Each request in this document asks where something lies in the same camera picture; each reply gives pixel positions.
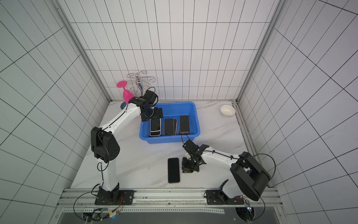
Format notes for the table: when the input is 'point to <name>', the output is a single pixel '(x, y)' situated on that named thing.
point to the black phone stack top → (168, 127)
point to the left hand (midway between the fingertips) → (155, 119)
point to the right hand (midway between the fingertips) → (179, 172)
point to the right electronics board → (249, 206)
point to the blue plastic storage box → (174, 110)
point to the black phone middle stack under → (175, 123)
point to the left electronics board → (113, 214)
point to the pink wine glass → (127, 95)
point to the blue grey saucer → (123, 105)
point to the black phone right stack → (184, 128)
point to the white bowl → (227, 110)
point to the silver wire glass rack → (141, 81)
